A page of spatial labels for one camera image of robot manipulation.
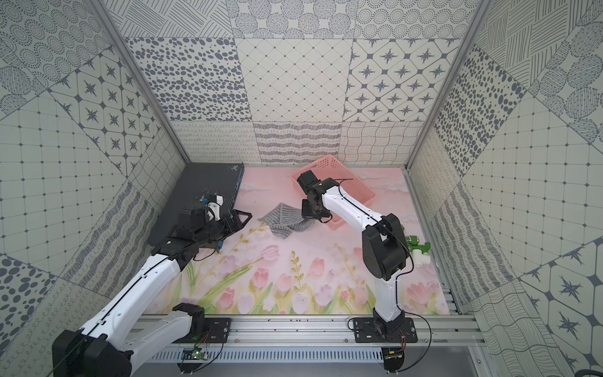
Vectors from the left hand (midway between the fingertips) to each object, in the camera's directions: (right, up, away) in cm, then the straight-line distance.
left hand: (240, 212), depth 79 cm
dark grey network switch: (-31, +12, +34) cm, 47 cm away
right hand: (+25, -3, +11) cm, 28 cm away
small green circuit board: (-12, -42, -8) cm, 45 cm away
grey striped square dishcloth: (+13, -5, +18) cm, 23 cm away
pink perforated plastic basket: (+35, +18, +40) cm, 56 cm away
